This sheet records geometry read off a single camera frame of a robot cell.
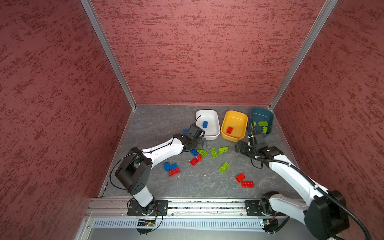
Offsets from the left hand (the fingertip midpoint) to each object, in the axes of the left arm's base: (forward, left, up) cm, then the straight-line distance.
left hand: (198, 146), depth 89 cm
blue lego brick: (+21, -5, -6) cm, 22 cm away
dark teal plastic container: (+33, -52, -7) cm, 62 cm away
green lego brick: (+22, -48, -5) cm, 53 cm away
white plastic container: (+25, -8, -6) cm, 27 cm away
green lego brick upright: (-2, -10, -6) cm, 12 cm away
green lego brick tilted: (0, -3, -8) cm, 9 cm away
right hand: (-4, -25, +2) cm, 25 cm away
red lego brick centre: (-7, +2, -7) cm, 10 cm away
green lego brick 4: (-11, -16, -7) cm, 21 cm away
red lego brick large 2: (-20, -28, -7) cm, 35 cm away
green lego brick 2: (+17, -48, -5) cm, 51 cm away
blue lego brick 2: (0, +2, -8) cm, 8 cm away
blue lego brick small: (-10, +15, -7) cm, 19 cm away
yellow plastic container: (+21, -27, -6) cm, 35 cm away
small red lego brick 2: (-4, -1, -8) cm, 9 cm away
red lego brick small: (-17, -25, -7) cm, 30 cm away
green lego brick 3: (+1, -16, -6) cm, 17 cm away
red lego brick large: (-14, +14, -7) cm, 21 cm away
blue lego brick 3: (-10, +19, -8) cm, 23 cm away
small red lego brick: (+16, -22, -5) cm, 28 cm away
